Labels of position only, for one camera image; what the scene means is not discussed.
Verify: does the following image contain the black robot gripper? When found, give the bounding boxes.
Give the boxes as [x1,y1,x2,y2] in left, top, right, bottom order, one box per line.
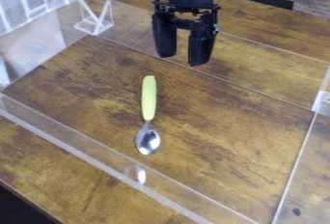
[152,0,220,67]

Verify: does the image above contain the spoon with yellow-green handle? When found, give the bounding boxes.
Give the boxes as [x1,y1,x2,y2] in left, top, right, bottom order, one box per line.
[135,75,161,155]

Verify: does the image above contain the clear acrylic left barrier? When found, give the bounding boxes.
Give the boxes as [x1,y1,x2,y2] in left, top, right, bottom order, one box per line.
[0,2,87,90]

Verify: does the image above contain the clear acrylic barrier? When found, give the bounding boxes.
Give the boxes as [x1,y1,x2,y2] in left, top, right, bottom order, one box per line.
[0,2,87,90]
[0,93,258,224]
[272,68,330,224]

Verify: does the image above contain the clear acrylic front barrier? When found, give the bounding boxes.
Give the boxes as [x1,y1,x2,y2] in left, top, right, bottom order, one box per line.
[0,93,258,224]

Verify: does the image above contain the clear acrylic right barrier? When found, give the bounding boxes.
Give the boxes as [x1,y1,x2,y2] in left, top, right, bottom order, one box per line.
[272,68,330,224]

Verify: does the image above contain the clear acrylic triangular bracket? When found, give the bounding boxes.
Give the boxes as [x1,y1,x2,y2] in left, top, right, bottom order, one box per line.
[73,0,115,36]

